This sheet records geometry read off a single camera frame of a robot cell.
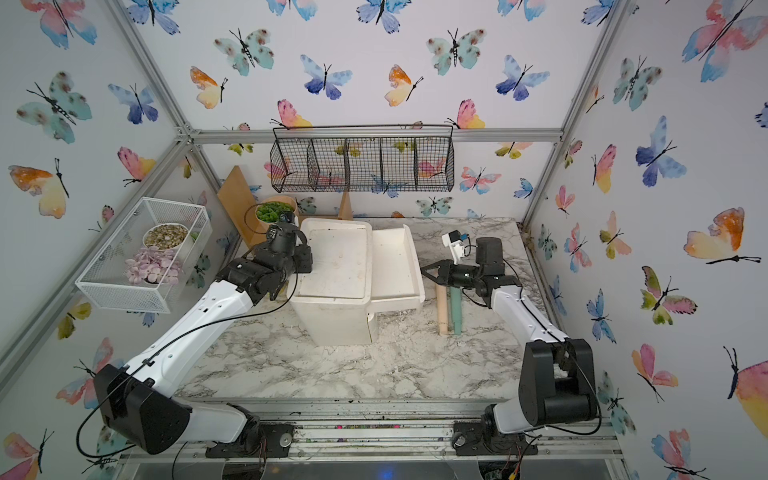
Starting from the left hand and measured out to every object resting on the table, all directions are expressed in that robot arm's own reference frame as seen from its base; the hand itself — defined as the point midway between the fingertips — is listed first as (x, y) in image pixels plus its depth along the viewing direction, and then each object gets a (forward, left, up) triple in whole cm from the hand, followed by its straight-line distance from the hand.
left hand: (305, 248), depth 79 cm
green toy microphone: (-4, -43, -24) cm, 49 cm away
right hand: (-4, -31, -5) cm, 32 cm away
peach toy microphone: (-5, -38, -24) cm, 46 cm away
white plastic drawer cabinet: (-16, -9, -1) cm, 18 cm away
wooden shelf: (+28, +29, -8) cm, 41 cm away
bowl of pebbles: (-3, +30, +8) cm, 31 cm away
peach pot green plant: (+20, +16, -5) cm, 26 cm away
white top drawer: (-2, -24, -14) cm, 28 cm away
